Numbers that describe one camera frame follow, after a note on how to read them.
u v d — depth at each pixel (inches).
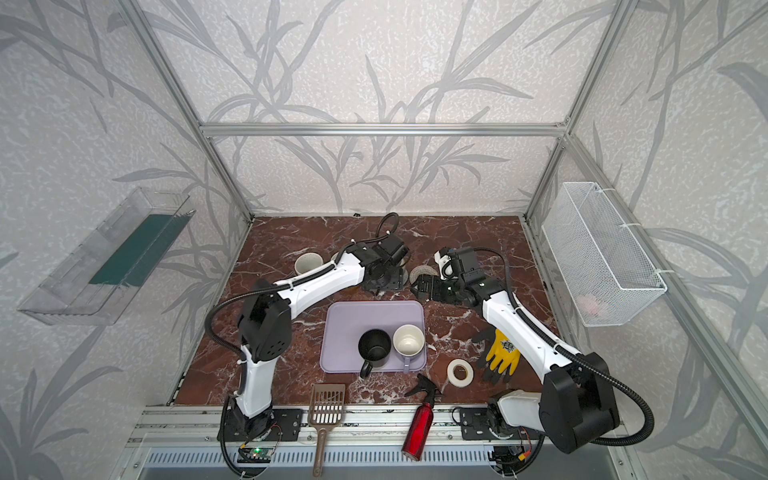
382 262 26.0
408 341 33.9
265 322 19.8
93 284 24.8
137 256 24.5
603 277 23.6
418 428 27.8
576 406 15.8
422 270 41.1
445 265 29.4
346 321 35.5
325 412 29.8
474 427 28.7
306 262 38.2
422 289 29.0
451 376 31.7
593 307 28.4
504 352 32.7
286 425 29.0
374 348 33.4
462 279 25.0
